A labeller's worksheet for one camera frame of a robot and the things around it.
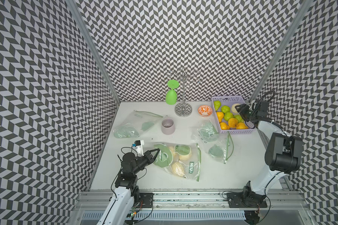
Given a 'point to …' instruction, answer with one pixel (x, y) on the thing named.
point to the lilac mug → (168, 127)
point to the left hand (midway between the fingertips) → (159, 151)
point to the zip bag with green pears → (138, 123)
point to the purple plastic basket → (229, 101)
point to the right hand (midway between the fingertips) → (236, 110)
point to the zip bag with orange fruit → (218, 146)
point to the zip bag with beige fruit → (183, 160)
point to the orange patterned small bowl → (204, 110)
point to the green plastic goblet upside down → (171, 96)
